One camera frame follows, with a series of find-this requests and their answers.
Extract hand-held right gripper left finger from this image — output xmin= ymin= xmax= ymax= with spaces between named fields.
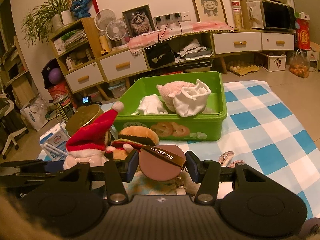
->
xmin=59 ymin=151 xmax=139 ymax=204

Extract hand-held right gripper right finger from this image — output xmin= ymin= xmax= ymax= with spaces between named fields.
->
xmin=185 ymin=151 xmax=267 ymax=204

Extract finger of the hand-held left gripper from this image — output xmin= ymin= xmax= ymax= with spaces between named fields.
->
xmin=0 ymin=160 xmax=49 ymax=170
xmin=14 ymin=171 xmax=62 ymax=182

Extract brown round plush with ribbon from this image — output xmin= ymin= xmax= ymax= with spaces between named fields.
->
xmin=138 ymin=144 xmax=187 ymax=180

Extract rabbit doll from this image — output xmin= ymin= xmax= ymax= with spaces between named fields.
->
xmin=124 ymin=151 xmax=244 ymax=196

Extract green plastic bin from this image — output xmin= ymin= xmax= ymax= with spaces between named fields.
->
xmin=114 ymin=71 xmax=228 ymax=141

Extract white fleece towel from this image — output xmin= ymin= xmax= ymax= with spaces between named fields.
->
xmin=174 ymin=79 xmax=212 ymax=117

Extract white cloth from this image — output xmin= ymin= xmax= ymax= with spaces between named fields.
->
xmin=135 ymin=94 xmax=168 ymax=115

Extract hamburger plush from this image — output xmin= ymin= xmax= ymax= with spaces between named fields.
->
xmin=111 ymin=126 xmax=160 ymax=159

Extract white office chair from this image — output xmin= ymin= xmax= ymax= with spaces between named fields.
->
xmin=0 ymin=92 xmax=29 ymax=159

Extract blue white milk carton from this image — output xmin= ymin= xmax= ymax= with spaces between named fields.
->
xmin=39 ymin=122 xmax=70 ymax=160

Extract beige fuzzy cloth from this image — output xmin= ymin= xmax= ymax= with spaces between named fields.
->
xmin=0 ymin=187 xmax=54 ymax=240

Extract doll with red santa hat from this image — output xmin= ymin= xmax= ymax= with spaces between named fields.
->
xmin=63 ymin=102 xmax=125 ymax=170

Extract clear plastic bag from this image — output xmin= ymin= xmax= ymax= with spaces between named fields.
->
xmin=20 ymin=94 xmax=49 ymax=132

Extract tin with gold lid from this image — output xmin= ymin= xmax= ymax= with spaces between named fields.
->
xmin=65 ymin=104 xmax=104 ymax=137

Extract tall printed tin can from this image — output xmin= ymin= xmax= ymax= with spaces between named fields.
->
xmin=53 ymin=94 xmax=77 ymax=123

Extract clear plastic storage box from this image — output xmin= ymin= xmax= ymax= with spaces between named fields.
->
xmin=108 ymin=81 xmax=127 ymax=98

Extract red printed box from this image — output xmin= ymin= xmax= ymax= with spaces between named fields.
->
xmin=48 ymin=82 xmax=75 ymax=105

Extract blue white checkered mat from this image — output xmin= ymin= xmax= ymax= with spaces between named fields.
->
xmin=37 ymin=80 xmax=314 ymax=220

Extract purple ball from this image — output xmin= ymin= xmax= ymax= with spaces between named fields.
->
xmin=49 ymin=68 xmax=62 ymax=84

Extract white drawer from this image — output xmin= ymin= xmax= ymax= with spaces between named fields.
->
xmin=262 ymin=33 xmax=295 ymax=51
xmin=65 ymin=62 xmax=105 ymax=93
xmin=99 ymin=50 xmax=148 ymax=82
xmin=212 ymin=32 xmax=262 ymax=55

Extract tray of eggs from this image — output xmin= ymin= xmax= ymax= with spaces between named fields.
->
xmin=229 ymin=59 xmax=259 ymax=77

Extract black bag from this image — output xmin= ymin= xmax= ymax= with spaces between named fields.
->
xmin=145 ymin=42 xmax=175 ymax=68

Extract pile of papers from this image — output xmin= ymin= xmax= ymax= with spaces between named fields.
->
xmin=175 ymin=39 xmax=215 ymax=60

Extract long wooden tv cabinet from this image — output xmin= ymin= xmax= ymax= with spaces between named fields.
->
xmin=96 ymin=29 xmax=297 ymax=83

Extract yellow cylinder container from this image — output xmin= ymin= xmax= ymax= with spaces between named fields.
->
xmin=99 ymin=35 xmax=112 ymax=53

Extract wooden shelf cabinet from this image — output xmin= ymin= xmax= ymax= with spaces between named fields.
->
xmin=50 ymin=17 xmax=105 ymax=94

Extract white plastic basket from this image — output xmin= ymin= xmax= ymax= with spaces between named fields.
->
xmin=260 ymin=52 xmax=287 ymax=72

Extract stack of newspapers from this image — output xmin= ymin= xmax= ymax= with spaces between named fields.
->
xmin=54 ymin=29 xmax=88 ymax=53

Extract pink cloth cover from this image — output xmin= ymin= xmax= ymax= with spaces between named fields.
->
xmin=128 ymin=21 xmax=234 ymax=54

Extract plastic bag of oranges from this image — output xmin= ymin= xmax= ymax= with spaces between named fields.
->
xmin=289 ymin=49 xmax=310 ymax=78

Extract framed cat picture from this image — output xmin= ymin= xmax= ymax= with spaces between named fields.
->
xmin=122 ymin=4 xmax=156 ymax=38

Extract large white desk fan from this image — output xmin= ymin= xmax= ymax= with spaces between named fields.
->
xmin=94 ymin=9 xmax=117 ymax=32

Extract potted green plant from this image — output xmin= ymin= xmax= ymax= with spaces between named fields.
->
xmin=21 ymin=0 xmax=83 ymax=43

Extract stack of paper cups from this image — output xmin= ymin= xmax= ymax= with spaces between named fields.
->
xmin=229 ymin=0 xmax=243 ymax=29

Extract framed cartoon drawing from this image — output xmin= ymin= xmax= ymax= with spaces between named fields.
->
xmin=189 ymin=0 xmax=228 ymax=25

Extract cardboard box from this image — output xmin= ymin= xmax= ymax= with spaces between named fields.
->
xmin=307 ymin=50 xmax=319 ymax=72

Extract blue cartoon plush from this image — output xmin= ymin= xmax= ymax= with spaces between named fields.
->
xmin=70 ymin=0 xmax=91 ymax=18

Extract red gift bag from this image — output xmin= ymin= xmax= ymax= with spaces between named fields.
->
xmin=295 ymin=12 xmax=312 ymax=50

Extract black microwave oven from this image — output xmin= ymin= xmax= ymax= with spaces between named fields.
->
xmin=250 ymin=0 xmax=296 ymax=30

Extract white wall sockets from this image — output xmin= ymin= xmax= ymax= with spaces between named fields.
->
xmin=153 ymin=11 xmax=189 ymax=23

